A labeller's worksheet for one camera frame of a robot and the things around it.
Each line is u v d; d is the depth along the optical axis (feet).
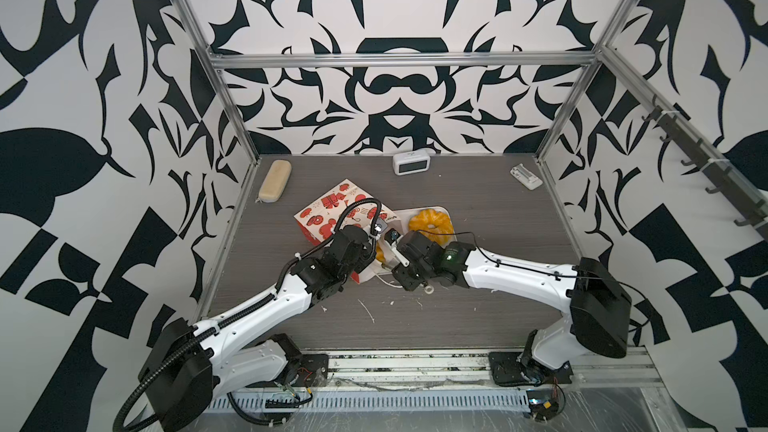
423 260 2.02
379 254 2.86
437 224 3.25
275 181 3.55
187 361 1.29
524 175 3.73
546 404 2.32
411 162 3.62
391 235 2.39
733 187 1.81
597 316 1.41
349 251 1.93
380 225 2.27
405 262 2.36
